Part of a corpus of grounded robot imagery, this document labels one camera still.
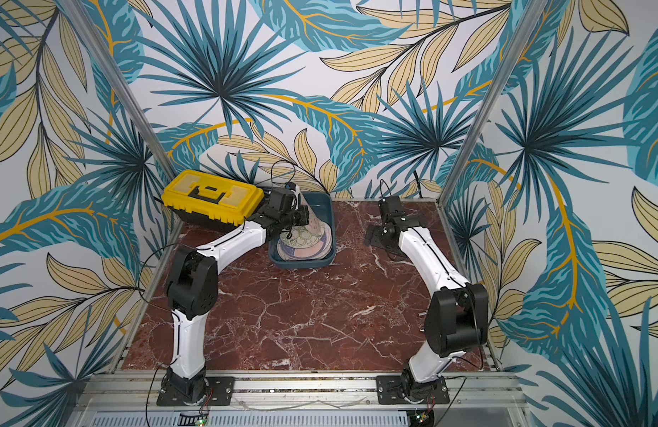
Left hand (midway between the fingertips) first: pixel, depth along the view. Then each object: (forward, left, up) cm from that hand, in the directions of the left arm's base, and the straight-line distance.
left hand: (310, 213), depth 95 cm
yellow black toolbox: (+3, +34, +2) cm, 34 cm away
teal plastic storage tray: (+18, -5, -14) cm, 23 cm away
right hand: (-12, -25, -1) cm, 28 cm away
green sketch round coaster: (-2, +4, -12) cm, 13 cm away
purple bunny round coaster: (-8, -1, -13) cm, 15 cm away
